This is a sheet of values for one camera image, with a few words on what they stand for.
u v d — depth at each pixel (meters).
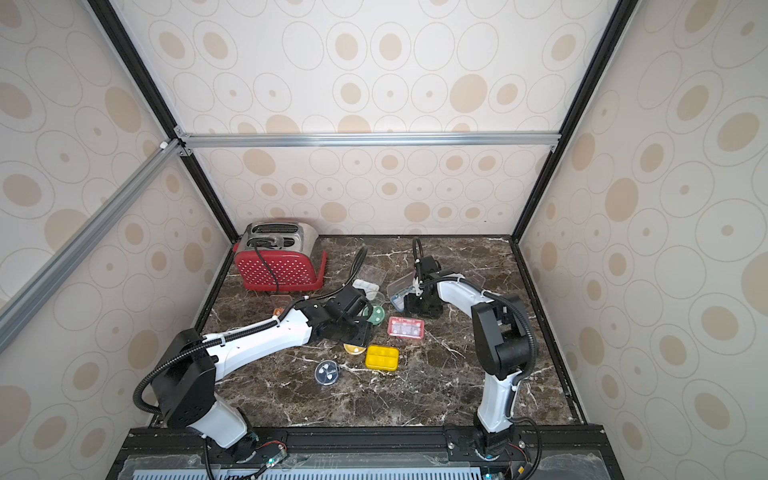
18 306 0.51
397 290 1.02
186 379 0.43
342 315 0.65
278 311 0.97
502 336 0.50
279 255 0.93
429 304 0.82
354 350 0.90
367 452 0.73
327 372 0.85
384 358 0.87
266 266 0.92
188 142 0.91
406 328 0.95
